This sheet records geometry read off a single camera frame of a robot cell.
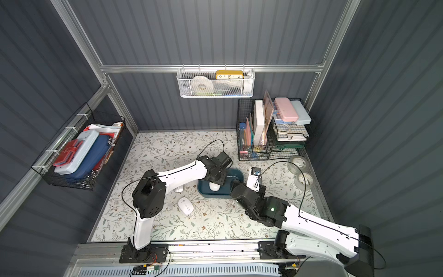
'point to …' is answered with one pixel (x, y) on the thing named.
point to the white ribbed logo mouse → (213, 186)
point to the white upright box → (259, 121)
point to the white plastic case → (87, 137)
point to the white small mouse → (186, 205)
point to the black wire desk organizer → (273, 128)
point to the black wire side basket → (112, 126)
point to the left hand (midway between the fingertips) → (221, 180)
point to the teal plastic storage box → (204, 190)
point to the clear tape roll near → (300, 181)
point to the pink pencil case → (286, 109)
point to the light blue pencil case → (303, 116)
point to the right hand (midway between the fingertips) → (247, 185)
